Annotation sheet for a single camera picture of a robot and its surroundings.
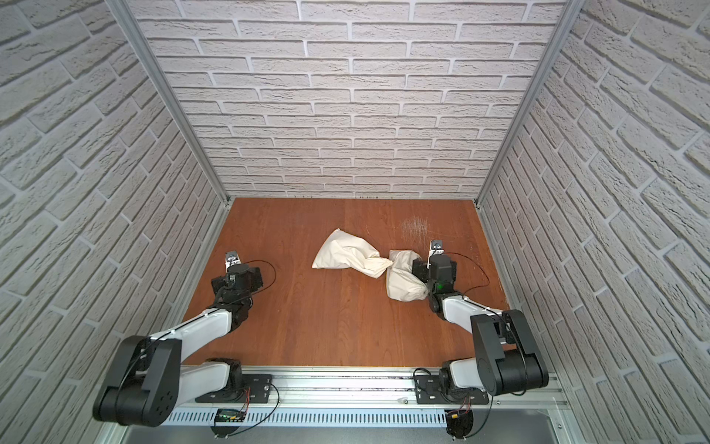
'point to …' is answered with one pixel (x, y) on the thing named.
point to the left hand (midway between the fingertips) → (233, 267)
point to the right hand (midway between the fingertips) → (425, 257)
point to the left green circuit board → (228, 415)
